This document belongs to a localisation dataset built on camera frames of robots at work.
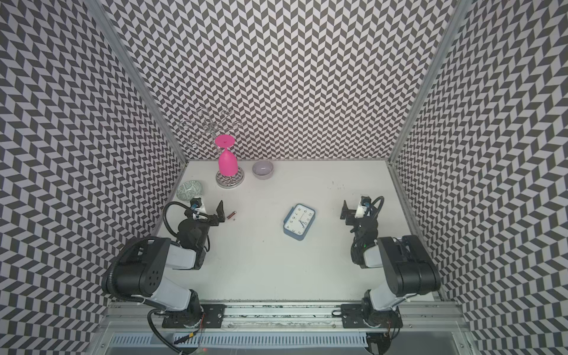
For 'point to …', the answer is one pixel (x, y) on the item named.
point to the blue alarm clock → (298, 221)
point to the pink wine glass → (228, 162)
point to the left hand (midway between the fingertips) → (211, 202)
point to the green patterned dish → (189, 189)
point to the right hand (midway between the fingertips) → (356, 204)
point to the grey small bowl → (262, 169)
